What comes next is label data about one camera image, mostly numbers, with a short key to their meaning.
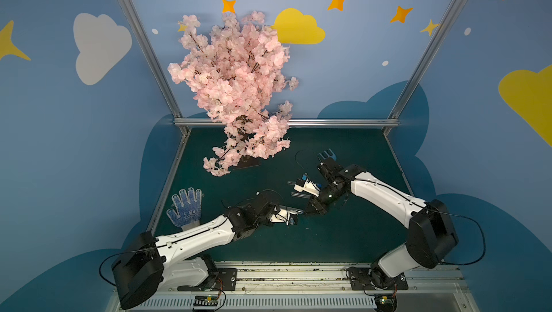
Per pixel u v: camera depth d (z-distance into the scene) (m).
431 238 0.44
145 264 0.40
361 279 0.75
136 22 0.79
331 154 1.11
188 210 0.90
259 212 0.60
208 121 0.56
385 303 0.73
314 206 0.72
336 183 0.62
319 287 0.74
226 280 0.74
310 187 0.73
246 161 1.08
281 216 0.68
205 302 0.73
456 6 0.76
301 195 0.94
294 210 0.76
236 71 0.67
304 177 0.74
